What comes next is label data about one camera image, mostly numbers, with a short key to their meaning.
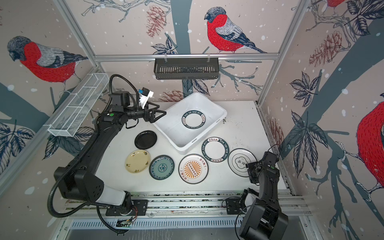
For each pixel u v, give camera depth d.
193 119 1.11
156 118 0.68
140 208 0.73
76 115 0.75
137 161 0.88
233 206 0.73
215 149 0.93
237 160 0.90
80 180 0.40
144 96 0.65
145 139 0.99
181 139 1.03
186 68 1.06
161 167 0.87
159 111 0.68
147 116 0.66
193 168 0.86
